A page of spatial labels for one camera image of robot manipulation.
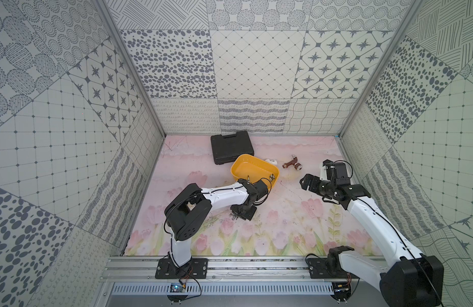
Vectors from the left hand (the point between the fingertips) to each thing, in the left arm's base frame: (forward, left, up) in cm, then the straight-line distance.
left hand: (246, 213), depth 87 cm
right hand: (+8, -28, +11) cm, 31 cm away
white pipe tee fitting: (+29, -15, +2) cm, 32 cm away
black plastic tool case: (+39, +11, +3) cm, 40 cm away
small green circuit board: (-29, +26, -3) cm, 39 cm away
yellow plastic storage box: (+27, +2, 0) cm, 27 cm away
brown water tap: (+27, -28, 0) cm, 39 cm away
